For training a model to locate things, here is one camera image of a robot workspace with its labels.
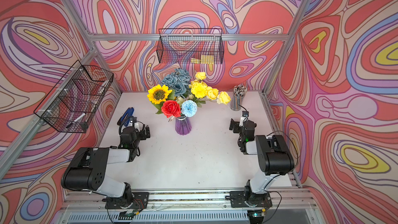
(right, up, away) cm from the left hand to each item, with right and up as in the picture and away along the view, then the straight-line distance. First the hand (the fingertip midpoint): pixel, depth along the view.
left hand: (141, 126), depth 94 cm
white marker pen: (-23, +6, -21) cm, 32 cm away
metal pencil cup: (+61, +22, +2) cm, 65 cm away
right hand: (+61, +2, +3) cm, 61 cm away
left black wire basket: (-30, +13, -16) cm, 36 cm away
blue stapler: (-14, +4, +9) cm, 17 cm away
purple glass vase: (+26, +1, -1) cm, 26 cm away
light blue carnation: (+31, +12, -27) cm, 43 cm away
